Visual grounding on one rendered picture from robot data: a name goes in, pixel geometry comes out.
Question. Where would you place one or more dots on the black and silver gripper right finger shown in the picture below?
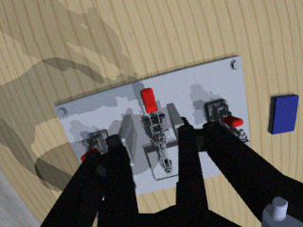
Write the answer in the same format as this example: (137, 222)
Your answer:
(276, 200)

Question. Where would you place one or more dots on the blue rectangular block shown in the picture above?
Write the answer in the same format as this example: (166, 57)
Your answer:
(283, 113)

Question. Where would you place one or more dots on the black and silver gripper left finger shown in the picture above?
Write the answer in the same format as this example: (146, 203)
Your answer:
(78, 204)

